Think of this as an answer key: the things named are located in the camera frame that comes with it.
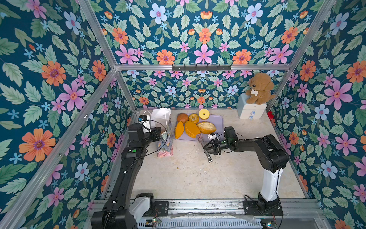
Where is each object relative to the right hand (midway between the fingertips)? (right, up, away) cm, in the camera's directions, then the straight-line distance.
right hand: (205, 149), depth 86 cm
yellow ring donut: (+1, +23, +25) cm, 34 cm away
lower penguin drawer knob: (+38, +20, +25) cm, 50 cm away
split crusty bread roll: (+2, +13, +15) cm, 20 cm away
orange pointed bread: (-18, +11, +16) cm, 26 cm away
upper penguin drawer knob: (+38, +24, +22) cm, 50 cm away
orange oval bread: (-9, +11, +15) cm, 21 cm away
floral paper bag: (-28, +20, +5) cm, 35 cm away
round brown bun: (-16, +20, +22) cm, 34 cm away
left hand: (-26, +14, -8) cm, 30 cm away
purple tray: (+12, +18, +26) cm, 34 cm away
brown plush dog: (+37, +38, +5) cm, 54 cm away
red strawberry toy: (+57, +22, +30) cm, 68 cm away
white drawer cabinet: (+33, +25, +21) cm, 47 cm away
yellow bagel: (-7, +20, +25) cm, 33 cm away
